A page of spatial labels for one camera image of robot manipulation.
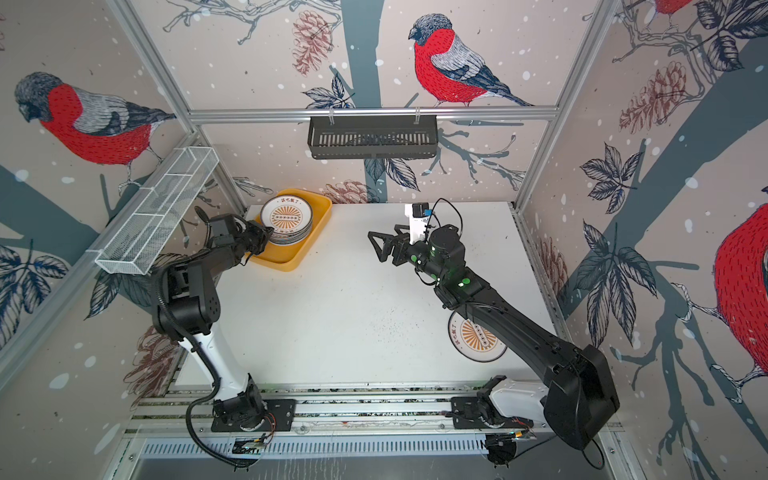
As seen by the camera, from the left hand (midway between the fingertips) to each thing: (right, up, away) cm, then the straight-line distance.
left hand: (272, 223), depth 98 cm
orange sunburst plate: (+3, +3, +8) cm, 9 cm away
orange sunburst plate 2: (+64, -35, -12) cm, 74 cm away
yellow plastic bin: (+5, -12, +3) cm, 13 cm away
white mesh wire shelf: (-22, -5, -26) cm, 35 cm away
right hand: (+37, -4, -27) cm, 46 cm away
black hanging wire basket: (+31, +31, +9) cm, 45 cm away
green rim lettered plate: (+3, -6, +8) cm, 10 cm away
